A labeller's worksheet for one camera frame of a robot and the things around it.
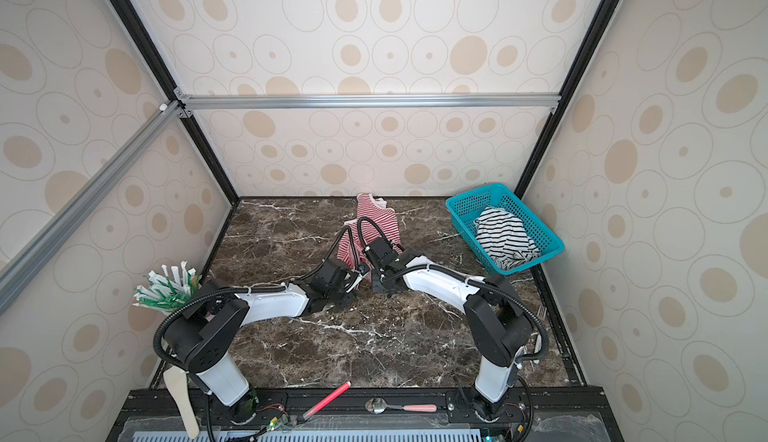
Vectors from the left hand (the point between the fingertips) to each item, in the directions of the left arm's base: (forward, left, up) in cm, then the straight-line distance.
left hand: (358, 280), depth 93 cm
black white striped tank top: (+17, -49, 0) cm, 52 cm away
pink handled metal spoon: (-33, -7, -4) cm, 34 cm away
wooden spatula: (-29, +45, -2) cm, 54 cm away
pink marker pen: (-33, +6, -2) cm, 33 cm away
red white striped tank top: (+6, -6, +22) cm, 24 cm away
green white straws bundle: (-11, +49, +12) cm, 51 cm away
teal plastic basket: (+31, -39, 0) cm, 50 cm away
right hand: (-2, -8, +2) cm, 8 cm away
